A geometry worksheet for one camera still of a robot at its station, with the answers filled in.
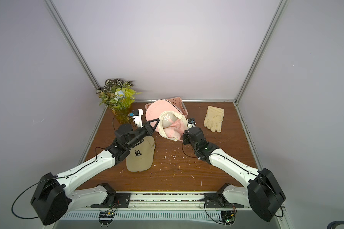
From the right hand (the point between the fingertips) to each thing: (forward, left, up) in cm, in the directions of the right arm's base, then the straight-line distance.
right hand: (186, 128), depth 82 cm
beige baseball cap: (-12, +27, -13) cm, 33 cm away
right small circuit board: (-41, -21, -21) cm, 50 cm away
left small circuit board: (-43, +41, -19) cm, 62 cm away
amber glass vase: (+17, +46, -11) cm, 50 cm away
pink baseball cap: (+1, +8, +3) cm, 8 cm away
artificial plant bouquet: (+22, +46, +7) cm, 52 cm away
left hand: (-3, +14, +12) cm, 19 cm away
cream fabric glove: (+21, -22, -17) cm, 34 cm away
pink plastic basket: (+34, +6, -11) cm, 37 cm away
